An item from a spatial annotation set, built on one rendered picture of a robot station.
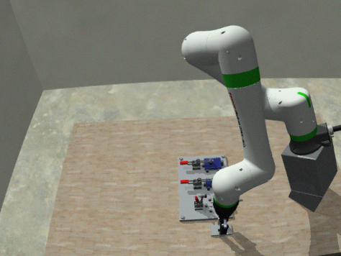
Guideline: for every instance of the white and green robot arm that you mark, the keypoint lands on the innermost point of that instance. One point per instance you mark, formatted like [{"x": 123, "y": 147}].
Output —
[{"x": 228, "y": 55}]

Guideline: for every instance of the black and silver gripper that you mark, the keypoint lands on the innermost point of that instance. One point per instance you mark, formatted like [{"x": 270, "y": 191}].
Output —
[{"x": 223, "y": 223}]

